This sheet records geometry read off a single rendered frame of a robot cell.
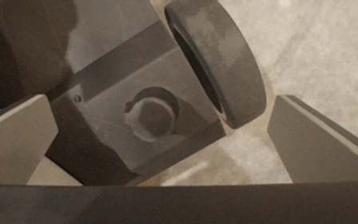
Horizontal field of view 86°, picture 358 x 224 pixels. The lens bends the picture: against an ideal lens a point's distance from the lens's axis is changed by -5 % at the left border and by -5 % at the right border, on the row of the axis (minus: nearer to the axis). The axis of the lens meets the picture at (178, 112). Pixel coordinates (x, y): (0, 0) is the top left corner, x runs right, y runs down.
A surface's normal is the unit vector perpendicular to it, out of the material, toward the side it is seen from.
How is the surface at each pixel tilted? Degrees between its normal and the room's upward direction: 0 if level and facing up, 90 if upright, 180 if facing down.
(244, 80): 13
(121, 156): 0
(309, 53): 0
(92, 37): 0
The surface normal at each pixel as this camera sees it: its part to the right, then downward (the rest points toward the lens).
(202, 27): -0.20, -0.13
